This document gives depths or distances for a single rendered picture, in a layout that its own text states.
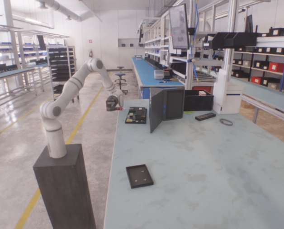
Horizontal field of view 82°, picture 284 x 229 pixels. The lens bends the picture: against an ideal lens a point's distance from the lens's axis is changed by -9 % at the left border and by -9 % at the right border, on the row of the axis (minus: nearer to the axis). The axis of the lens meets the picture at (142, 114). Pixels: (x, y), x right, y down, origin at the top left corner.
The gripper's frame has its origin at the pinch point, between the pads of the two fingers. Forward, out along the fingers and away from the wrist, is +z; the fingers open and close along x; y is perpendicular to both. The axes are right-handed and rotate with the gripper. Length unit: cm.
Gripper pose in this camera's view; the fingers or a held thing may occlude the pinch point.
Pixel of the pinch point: (111, 109)
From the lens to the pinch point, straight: 110.3
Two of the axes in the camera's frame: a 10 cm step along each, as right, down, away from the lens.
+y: -10.0, -0.1, 0.1
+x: 0.0, -9.4, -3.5
